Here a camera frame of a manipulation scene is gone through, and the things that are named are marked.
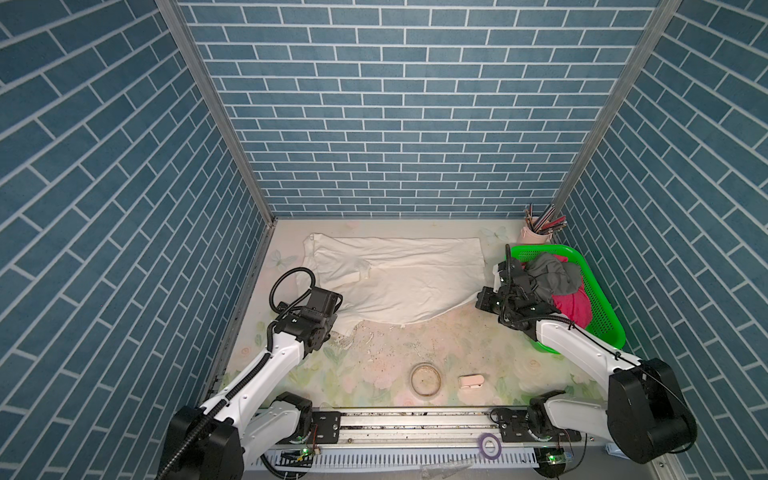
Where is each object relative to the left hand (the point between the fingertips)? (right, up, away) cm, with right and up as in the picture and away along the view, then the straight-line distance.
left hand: (330, 317), depth 85 cm
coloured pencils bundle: (+72, +29, +20) cm, 80 cm away
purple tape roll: (+44, -27, -14) cm, 54 cm away
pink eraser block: (+39, -16, -6) cm, 43 cm away
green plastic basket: (+80, -2, +1) cm, 80 cm away
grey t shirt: (+66, +12, +4) cm, 67 cm away
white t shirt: (+17, +9, +17) cm, 26 cm away
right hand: (+43, +7, +4) cm, 44 cm away
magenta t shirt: (+71, +3, 0) cm, 71 cm away
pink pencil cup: (+66, +24, +20) cm, 73 cm away
